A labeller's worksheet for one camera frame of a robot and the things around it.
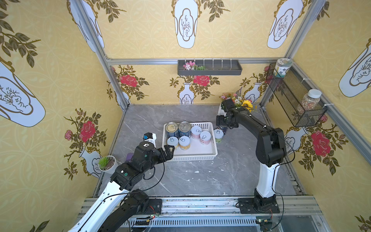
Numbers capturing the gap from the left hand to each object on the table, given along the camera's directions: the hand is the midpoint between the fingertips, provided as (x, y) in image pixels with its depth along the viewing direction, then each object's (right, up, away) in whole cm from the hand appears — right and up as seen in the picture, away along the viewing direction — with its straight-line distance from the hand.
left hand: (163, 148), depth 73 cm
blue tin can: (+3, +7, +19) cm, 20 cm away
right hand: (+40, +13, +25) cm, 49 cm away
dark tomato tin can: (+37, +7, +24) cm, 45 cm away
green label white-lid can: (+33, +4, +23) cm, 41 cm away
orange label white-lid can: (+10, -1, +19) cm, 22 cm away
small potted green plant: (-32, -10, +6) cm, 34 cm away
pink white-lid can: (+18, +6, +24) cm, 31 cm away
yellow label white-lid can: (+4, 0, +20) cm, 20 cm away
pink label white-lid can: (+24, +2, +21) cm, 32 cm away
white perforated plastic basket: (+19, -7, +19) cm, 28 cm away
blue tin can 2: (+11, +8, +20) cm, 24 cm away
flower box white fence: (+47, +27, +26) cm, 61 cm away
